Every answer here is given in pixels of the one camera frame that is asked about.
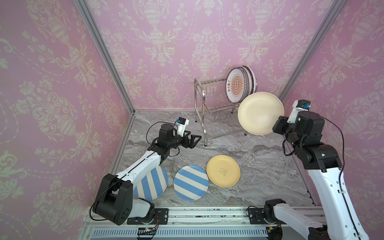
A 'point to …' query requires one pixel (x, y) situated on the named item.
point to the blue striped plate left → (153, 186)
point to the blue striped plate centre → (191, 183)
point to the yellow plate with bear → (223, 170)
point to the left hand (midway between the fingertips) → (195, 135)
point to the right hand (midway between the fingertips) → (281, 116)
